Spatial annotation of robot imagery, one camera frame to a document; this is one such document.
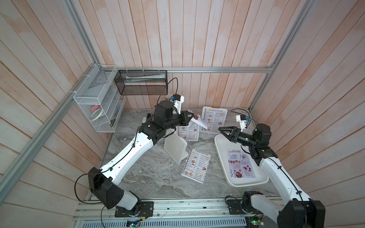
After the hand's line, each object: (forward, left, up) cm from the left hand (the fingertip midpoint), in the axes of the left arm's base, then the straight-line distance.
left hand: (194, 117), depth 69 cm
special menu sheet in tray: (-9, -32, -35) cm, 48 cm away
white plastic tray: (+2, -21, -28) cm, 35 cm away
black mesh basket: (+43, +36, -10) cm, 57 cm away
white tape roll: (+9, +56, -8) cm, 58 cm away
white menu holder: (-5, +9, -19) cm, 22 cm away
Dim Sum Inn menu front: (-10, -4, -35) cm, 37 cm away
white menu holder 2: (-2, -4, -6) cm, 8 cm away
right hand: (-2, -14, -7) cm, 16 cm away
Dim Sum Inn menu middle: (+9, 0, -26) cm, 27 cm away
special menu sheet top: (+1, -4, -4) cm, 6 cm away
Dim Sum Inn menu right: (+18, -17, -21) cm, 32 cm away
